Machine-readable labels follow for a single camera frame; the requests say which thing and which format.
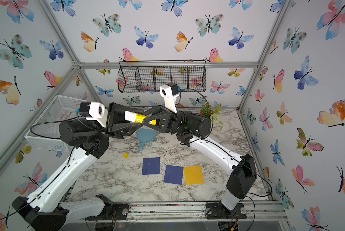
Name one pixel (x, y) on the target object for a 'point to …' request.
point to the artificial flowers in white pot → (206, 109)
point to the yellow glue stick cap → (126, 155)
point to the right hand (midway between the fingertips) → (144, 128)
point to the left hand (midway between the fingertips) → (139, 120)
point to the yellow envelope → (193, 175)
